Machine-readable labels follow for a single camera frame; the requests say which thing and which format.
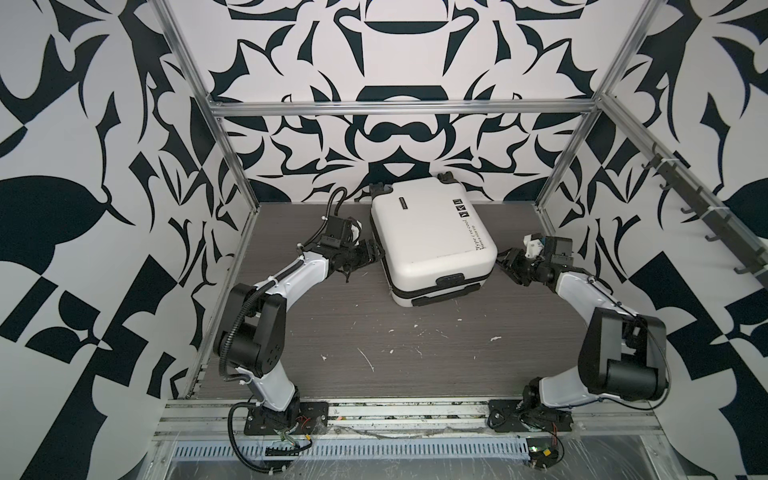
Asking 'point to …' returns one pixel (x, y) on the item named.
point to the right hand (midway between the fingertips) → (500, 257)
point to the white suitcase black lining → (433, 239)
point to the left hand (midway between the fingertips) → (381, 249)
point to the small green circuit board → (542, 451)
